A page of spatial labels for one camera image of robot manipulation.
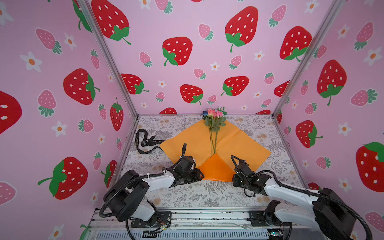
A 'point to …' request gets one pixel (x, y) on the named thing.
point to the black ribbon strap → (146, 142)
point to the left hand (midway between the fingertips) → (203, 176)
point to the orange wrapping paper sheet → (214, 150)
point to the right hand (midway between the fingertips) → (232, 179)
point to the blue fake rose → (205, 112)
